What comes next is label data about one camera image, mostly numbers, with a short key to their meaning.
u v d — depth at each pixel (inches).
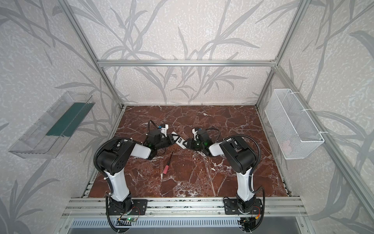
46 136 25.3
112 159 20.1
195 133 36.1
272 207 29.7
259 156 20.0
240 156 20.6
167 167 34.0
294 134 24.1
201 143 30.8
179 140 36.8
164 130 35.7
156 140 30.6
